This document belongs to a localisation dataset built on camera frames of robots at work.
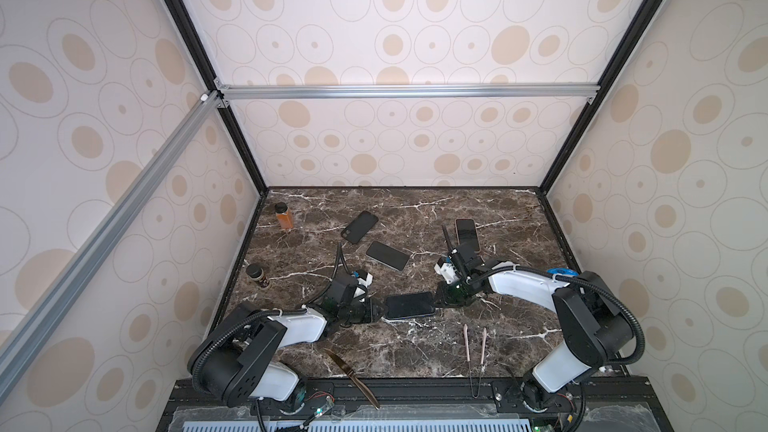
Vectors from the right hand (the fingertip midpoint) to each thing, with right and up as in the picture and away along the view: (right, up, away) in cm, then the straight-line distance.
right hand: (436, 303), depth 89 cm
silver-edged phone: (-14, +13, +12) cm, 22 cm away
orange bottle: (-50, +26, +14) cm, 58 cm away
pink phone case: (+14, +20, +17) cm, 30 cm away
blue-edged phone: (-10, -1, -1) cm, 10 cm away
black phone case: (-25, +22, +21) cm, 39 cm away
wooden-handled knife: (-21, -17, -13) cm, 30 cm away
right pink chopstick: (+12, -10, -8) cm, 17 cm away
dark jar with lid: (-52, +10, -3) cm, 53 cm away
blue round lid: (+36, +10, -3) cm, 37 cm away
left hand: (-13, -1, -3) cm, 13 cm away
